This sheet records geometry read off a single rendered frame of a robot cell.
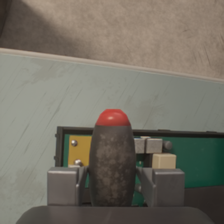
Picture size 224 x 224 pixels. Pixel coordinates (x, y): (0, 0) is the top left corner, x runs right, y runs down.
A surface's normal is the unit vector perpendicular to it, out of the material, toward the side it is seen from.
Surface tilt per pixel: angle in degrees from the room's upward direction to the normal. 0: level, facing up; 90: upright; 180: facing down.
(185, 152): 0
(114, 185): 17
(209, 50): 0
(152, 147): 0
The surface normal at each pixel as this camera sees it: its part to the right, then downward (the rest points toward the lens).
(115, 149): 0.11, -0.11
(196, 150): 0.40, 0.01
